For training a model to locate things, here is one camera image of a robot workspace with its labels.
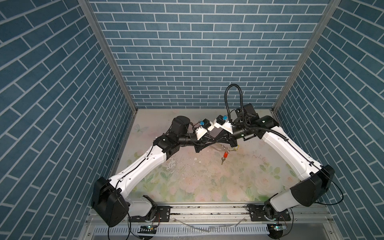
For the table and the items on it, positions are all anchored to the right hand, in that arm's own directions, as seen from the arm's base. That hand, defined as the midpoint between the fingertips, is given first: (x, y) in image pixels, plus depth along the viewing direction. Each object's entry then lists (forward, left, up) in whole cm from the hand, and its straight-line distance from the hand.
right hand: (213, 137), depth 71 cm
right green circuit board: (-30, -33, -31) cm, 54 cm away
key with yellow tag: (+12, -16, -28) cm, 35 cm away
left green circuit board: (-36, +28, -30) cm, 54 cm away
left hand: (-2, 0, 0) cm, 2 cm away
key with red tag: (+6, -9, -28) cm, 30 cm away
